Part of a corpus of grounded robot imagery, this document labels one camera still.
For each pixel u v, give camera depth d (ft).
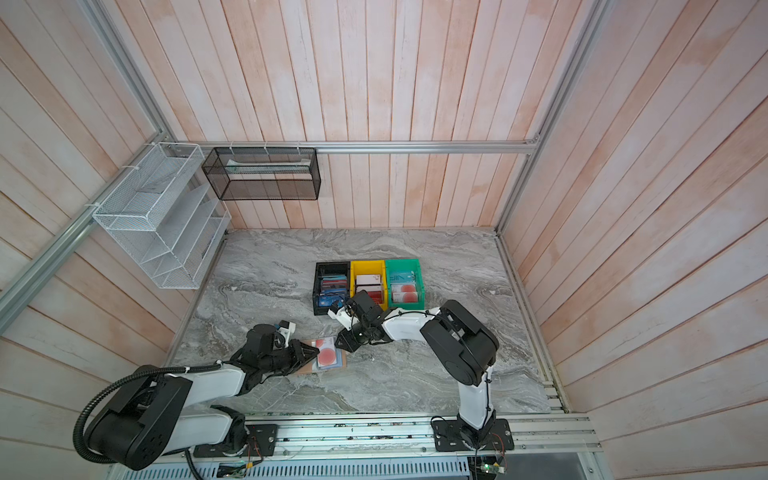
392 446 2.40
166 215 2.40
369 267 3.35
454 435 2.50
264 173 3.45
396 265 3.34
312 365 2.80
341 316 2.75
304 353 2.68
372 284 3.32
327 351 2.84
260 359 2.31
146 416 1.39
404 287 3.33
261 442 2.40
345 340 2.62
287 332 2.77
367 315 2.44
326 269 3.46
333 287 3.31
